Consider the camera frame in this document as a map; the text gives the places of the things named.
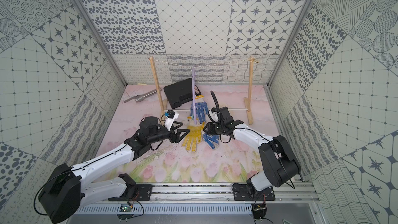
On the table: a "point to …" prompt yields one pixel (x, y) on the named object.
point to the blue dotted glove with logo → (201, 108)
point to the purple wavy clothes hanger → (194, 96)
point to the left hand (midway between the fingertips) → (189, 129)
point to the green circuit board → (125, 208)
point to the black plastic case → (179, 93)
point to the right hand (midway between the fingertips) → (207, 131)
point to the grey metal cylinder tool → (140, 97)
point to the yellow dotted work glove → (194, 134)
